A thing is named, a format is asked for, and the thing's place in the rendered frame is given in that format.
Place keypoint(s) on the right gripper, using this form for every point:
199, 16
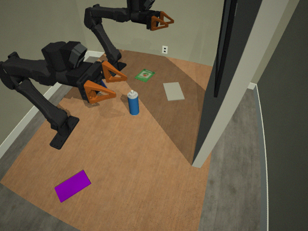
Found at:
89, 84

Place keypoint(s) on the purple flat rectangular block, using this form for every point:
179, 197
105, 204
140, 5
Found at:
72, 186

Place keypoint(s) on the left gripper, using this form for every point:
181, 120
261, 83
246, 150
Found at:
152, 20

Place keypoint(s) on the blue cylinder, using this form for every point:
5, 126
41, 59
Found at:
133, 103

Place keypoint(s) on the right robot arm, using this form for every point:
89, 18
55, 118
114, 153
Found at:
63, 64

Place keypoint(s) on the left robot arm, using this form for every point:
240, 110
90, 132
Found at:
136, 10

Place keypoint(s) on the black mirror frame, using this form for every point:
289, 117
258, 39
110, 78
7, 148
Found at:
232, 13

